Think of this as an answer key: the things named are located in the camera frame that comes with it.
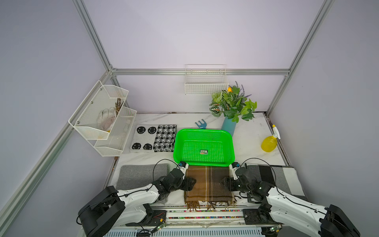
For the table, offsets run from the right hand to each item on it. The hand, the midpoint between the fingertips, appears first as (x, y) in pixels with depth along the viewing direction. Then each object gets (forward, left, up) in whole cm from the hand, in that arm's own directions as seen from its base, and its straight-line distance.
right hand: (225, 184), depth 84 cm
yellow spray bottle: (+28, -36, -1) cm, 45 cm away
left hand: (+1, +20, +1) cm, 20 cm away
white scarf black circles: (+31, +53, +4) cm, 62 cm away
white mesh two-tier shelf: (+22, +69, +13) cm, 73 cm away
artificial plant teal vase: (+32, -3, +33) cm, 46 cm away
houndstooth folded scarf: (+31, +38, +4) cm, 49 cm away
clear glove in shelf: (+26, +65, +30) cm, 76 cm away
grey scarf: (+4, +51, +4) cm, 52 cm away
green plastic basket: (+25, +11, 0) cm, 28 cm away
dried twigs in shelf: (+34, +60, +32) cm, 76 cm away
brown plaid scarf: (-3, +10, +3) cm, 11 cm away
